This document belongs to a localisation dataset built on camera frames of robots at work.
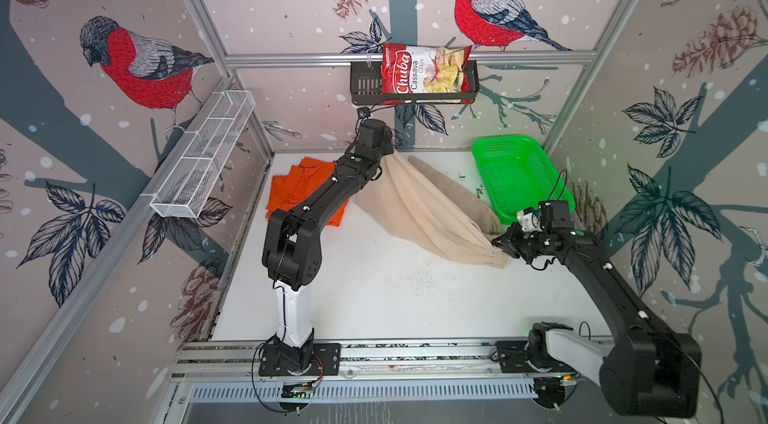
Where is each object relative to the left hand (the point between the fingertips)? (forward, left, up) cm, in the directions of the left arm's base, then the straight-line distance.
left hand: (381, 132), depth 89 cm
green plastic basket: (+4, -51, -25) cm, 58 cm away
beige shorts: (-20, -15, -13) cm, 28 cm away
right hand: (-30, -30, -15) cm, 45 cm away
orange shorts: (-3, +36, -25) cm, 44 cm away
